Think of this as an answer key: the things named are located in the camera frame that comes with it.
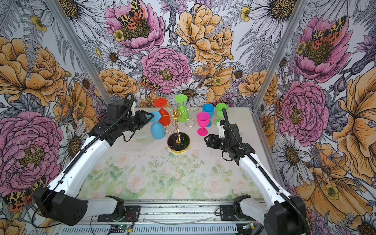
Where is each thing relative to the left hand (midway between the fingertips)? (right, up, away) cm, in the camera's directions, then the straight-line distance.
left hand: (151, 121), depth 75 cm
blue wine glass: (+32, +9, +28) cm, 44 cm away
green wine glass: (+15, +3, +4) cm, 16 cm away
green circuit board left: (-14, -50, -4) cm, 52 cm away
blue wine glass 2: (+1, -5, +8) cm, 10 cm away
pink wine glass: (+28, +1, +22) cm, 36 cm away
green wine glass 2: (+40, +10, +30) cm, 51 cm away
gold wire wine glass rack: (+12, -14, +24) cm, 30 cm away
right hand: (+30, -12, +5) cm, 33 cm away
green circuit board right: (+47, -50, -4) cm, 69 cm away
